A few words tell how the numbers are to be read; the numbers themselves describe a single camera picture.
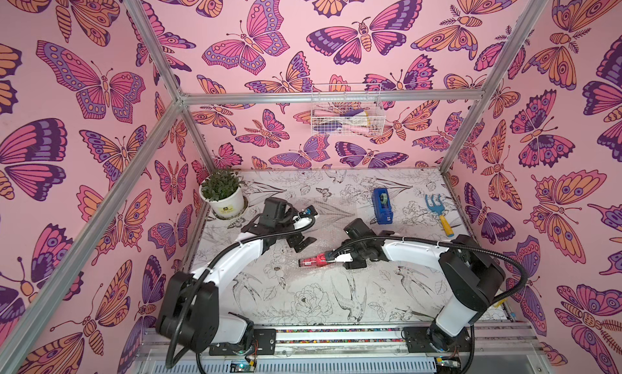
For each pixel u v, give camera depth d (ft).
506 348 2.43
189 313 1.24
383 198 3.32
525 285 1.47
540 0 2.27
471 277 1.50
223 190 3.01
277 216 2.21
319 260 2.87
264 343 2.41
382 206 3.31
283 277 2.87
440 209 3.46
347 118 3.01
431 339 2.12
